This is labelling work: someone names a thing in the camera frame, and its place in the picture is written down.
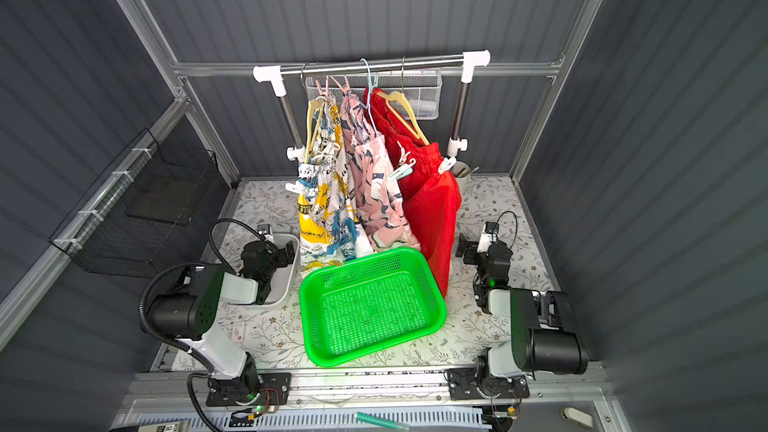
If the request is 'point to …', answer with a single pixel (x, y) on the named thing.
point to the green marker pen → (382, 421)
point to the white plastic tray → (283, 286)
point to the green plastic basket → (369, 304)
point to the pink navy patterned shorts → (386, 210)
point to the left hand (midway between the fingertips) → (279, 243)
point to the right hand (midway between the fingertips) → (482, 236)
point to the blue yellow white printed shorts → (328, 230)
